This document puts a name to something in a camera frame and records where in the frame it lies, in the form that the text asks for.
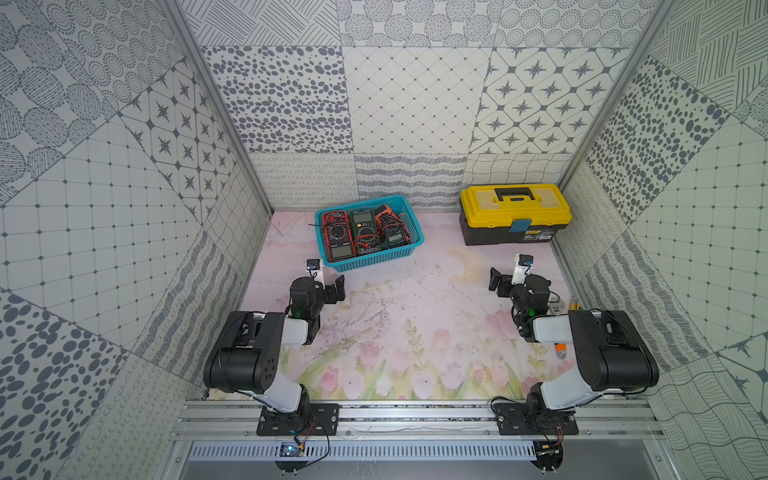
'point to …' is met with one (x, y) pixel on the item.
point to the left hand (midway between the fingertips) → (327, 273)
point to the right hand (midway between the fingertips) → (508, 273)
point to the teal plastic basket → (401, 207)
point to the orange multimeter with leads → (388, 217)
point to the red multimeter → (338, 235)
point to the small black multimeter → (392, 231)
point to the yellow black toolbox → (512, 213)
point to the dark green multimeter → (363, 223)
